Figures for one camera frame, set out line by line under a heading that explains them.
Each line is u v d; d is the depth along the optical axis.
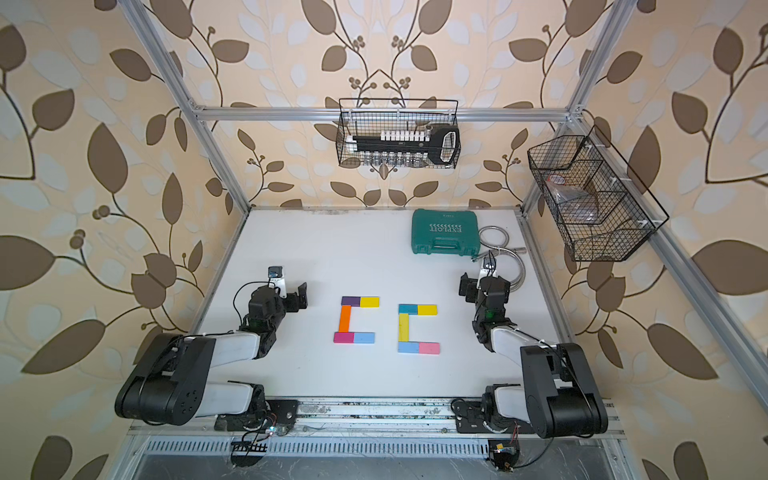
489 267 0.79
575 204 0.70
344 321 0.91
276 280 0.79
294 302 0.83
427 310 0.94
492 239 1.10
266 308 0.71
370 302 0.94
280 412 0.75
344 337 0.87
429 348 0.85
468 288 0.83
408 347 0.86
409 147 0.85
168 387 0.43
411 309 0.92
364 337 0.88
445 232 1.08
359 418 0.75
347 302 0.94
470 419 0.73
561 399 0.43
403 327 0.90
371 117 0.91
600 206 0.73
